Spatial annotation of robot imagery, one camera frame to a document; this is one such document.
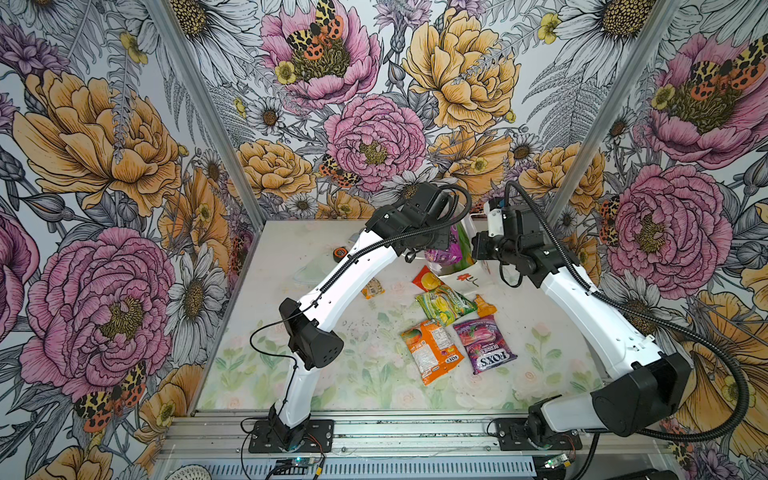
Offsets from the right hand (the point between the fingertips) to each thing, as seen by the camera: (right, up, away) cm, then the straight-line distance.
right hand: (473, 248), depth 79 cm
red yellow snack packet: (-9, -11, +23) cm, 27 cm away
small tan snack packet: (-27, -13, +20) cm, 36 cm away
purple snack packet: (-6, -2, -2) cm, 7 cm away
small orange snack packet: (+8, -19, +17) cm, 27 cm away
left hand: (-10, +1, -3) cm, 11 cm away
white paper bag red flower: (+4, -9, +6) cm, 11 cm away
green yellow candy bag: (-5, -17, +15) cm, 24 cm away
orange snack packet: (-10, -28, +7) cm, 31 cm away
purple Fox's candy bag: (+5, -27, +8) cm, 29 cm away
